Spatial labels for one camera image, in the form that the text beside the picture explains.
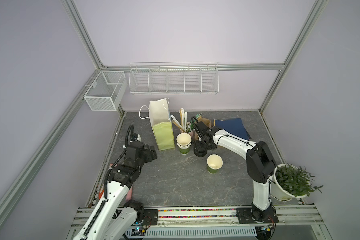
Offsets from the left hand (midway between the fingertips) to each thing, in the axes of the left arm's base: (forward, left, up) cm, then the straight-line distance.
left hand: (146, 151), depth 76 cm
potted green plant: (-20, -67, -2) cm, 70 cm away
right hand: (+8, -31, -13) cm, 34 cm away
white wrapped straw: (+24, -21, -5) cm, 32 cm away
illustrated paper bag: (+30, -4, -2) cm, 31 cm away
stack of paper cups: (+11, -20, -9) cm, 25 cm away
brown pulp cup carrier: (+30, -38, -16) cm, 51 cm away
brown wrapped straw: (+19, -17, -6) cm, 27 cm away
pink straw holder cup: (+6, -25, +3) cm, 26 cm away
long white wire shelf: (+48, -17, +11) cm, 52 cm away
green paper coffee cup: (-2, -37, -15) cm, 40 cm away
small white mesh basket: (+41, +29, +7) cm, 51 cm away
